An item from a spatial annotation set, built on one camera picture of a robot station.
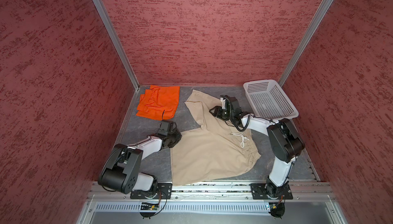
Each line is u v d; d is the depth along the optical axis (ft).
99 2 2.50
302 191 2.49
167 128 2.38
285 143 1.62
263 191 2.42
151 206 2.33
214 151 2.89
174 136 2.70
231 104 2.43
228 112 2.49
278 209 2.34
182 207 2.33
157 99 3.61
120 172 1.41
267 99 3.72
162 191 2.44
